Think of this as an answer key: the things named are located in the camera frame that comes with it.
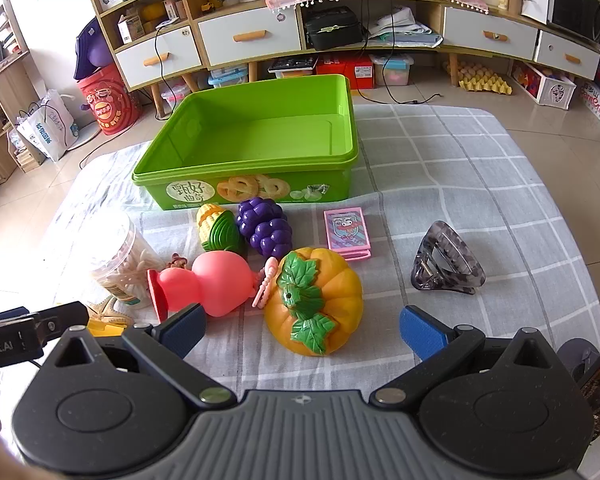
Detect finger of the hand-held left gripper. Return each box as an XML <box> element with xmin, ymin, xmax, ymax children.
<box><xmin>30</xmin><ymin>301</ymin><xmax>90</xmax><ymax>347</ymax></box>

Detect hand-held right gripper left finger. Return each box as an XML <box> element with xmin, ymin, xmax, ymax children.
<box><xmin>42</xmin><ymin>303</ymin><xmax>238</xmax><ymax>411</ymax></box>

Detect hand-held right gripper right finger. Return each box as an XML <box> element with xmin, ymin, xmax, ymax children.
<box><xmin>370</xmin><ymin>304</ymin><xmax>562</xmax><ymax>409</ymax></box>

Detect yellow plastic toy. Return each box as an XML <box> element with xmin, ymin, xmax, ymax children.
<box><xmin>86</xmin><ymin>319</ymin><xmax>129</xmax><ymax>337</ymax></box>

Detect grey hair claw clip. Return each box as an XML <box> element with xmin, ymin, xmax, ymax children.
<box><xmin>410</xmin><ymin>220</ymin><xmax>486</xmax><ymax>295</ymax></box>

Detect orange toy pumpkin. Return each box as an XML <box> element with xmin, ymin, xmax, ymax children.
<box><xmin>263</xmin><ymin>247</ymin><xmax>365</xmax><ymax>357</ymax></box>

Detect green plastic box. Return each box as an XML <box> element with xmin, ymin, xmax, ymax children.
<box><xmin>131</xmin><ymin>74</ymin><xmax>361</xmax><ymax>212</ymax></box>

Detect cream patterned small toy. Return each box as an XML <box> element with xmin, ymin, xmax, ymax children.
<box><xmin>89</xmin><ymin>295</ymin><xmax>132</xmax><ymax>327</ymax></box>

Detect pink plastic toy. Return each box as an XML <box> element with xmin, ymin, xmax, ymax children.
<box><xmin>147</xmin><ymin>252</ymin><xmax>259</xmax><ymax>324</ymax></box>

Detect clear cotton swab jar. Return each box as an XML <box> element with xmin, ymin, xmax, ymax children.
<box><xmin>81</xmin><ymin>209</ymin><xmax>164</xmax><ymax>309</ymax></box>

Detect toy corn cob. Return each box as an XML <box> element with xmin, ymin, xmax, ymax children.
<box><xmin>195</xmin><ymin>204</ymin><xmax>247</xmax><ymax>254</ymax></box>

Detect pink card pack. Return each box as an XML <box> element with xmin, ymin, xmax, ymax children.
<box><xmin>323</xmin><ymin>206</ymin><xmax>372</xmax><ymax>261</ymax></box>

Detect purple toy grapes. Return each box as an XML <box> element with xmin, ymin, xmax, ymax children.
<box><xmin>235</xmin><ymin>197</ymin><xmax>294</xmax><ymax>261</ymax></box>

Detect grey checked tablecloth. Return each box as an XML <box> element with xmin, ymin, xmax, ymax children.
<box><xmin>42</xmin><ymin>102</ymin><xmax>600</xmax><ymax>401</ymax></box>

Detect white shopping bag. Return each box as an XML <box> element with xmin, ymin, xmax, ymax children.
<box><xmin>15</xmin><ymin>88</ymin><xmax>79</xmax><ymax>163</ymax></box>

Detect red printed bucket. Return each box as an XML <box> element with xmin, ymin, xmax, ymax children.
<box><xmin>77</xmin><ymin>64</ymin><xmax>142</xmax><ymax>137</ymax></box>

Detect clear storage box pink contents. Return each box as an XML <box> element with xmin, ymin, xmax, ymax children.
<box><xmin>159</xmin><ymin>79</ymin><xmax>192</xmax><ymax>112</ymax></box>

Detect wooden bookshelf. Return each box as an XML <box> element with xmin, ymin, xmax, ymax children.
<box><xmin>0</xmin><ymin>0</ymin><xmax>32</xmax><ymax>188</ymax></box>

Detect clear storage box blue lid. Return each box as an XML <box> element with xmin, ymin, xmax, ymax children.
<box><xmin>208</xmin><ymin>70</ymin><xmax>249</xmax><ymax>91</ymax></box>

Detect yellow egg tray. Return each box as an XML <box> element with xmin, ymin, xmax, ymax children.
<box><xmin>456</xmin><ymin>59</ymin><xmax>514</xmax><ymax>97</ymax></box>

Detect purple cloth item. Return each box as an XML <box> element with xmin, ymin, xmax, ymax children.
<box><xmin>73</xmin><ymin>17</ymin><xmax>116</xmax><ymax>81</ymax></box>

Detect red cardboard box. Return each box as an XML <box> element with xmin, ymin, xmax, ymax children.
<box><xmin>315</xmin><ymin>54</ymin><xmax>376</xmax><ymax>92</ymax></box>

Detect white cabinet drawer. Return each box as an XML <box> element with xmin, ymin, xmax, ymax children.
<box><xmin>114</xmin><ymin>25</ymin><xmax>204</xmax><ymax>92</ymax></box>
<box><xmin>535</xmin><ymin>30</ymin><xmax>600</xmax><ymax>82</ymax></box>
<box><xmin>196</xmin><ymin>7</ymin><xmax>303</xmax><ymax>68</ymax></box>
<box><xmin>442</xmin><ymin>6</ymin><xmax>540</xmax><ymax>62</ymax></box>

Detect white toy crate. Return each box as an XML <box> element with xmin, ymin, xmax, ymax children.
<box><xmin>511</xmin><ymin>59</ymin><xmax>579</xmax><ymax>111</ymax></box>

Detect black keyboard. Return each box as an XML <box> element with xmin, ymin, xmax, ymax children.
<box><xmin>268</xmin><ymin>56</ymin><xmax>319</xmax><ymax>79</ymax></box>

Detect blue white printed box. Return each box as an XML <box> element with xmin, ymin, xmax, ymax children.
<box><xmin>579</xmin><ymin>79</ymin><xmax>600</xmax><ymax>127</ymax></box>

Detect small white carton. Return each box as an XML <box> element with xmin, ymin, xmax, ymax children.
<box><xmin>117</xmin><ymin>13</ymin><xmax>146</xmax><ymax>44</ymax></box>

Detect folded light cloths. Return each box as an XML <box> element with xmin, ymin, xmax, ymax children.
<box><xmin>367</xmin><ymin>6</ymin><xmax>444</xmax><ymax>49</ymax></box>

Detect black bag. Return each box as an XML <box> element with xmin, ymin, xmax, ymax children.
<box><xmin>303</xmin><ymin>5</ymin><xmax>366</xmax><ymax>52</ymax></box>

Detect orange ball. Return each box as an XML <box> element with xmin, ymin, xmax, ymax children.
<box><xmin>141</xmin><ymin>2</ymin><xmax>169</xmax><ymax>24</ymax></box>

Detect wooden cabinet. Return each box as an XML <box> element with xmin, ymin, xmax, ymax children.
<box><xmin>84</xmin><ymin>0</ymin><xmax>600</xmax><ymax>122</ymax></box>

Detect black microwave oven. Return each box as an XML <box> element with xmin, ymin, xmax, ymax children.
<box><xmin>546</xmin><ymin>0</ymin><xmax>600</xmax><ymax>44</ymax></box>

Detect black cable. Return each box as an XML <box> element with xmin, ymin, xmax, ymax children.
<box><xmin>152</xmin><ymin>18</ymin><xmax>182</xmax><ymax>122</ymax></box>
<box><xmin>357</xmin><ymin>0</ymin><xmax>447</xmax><ymax>107</ymax></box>

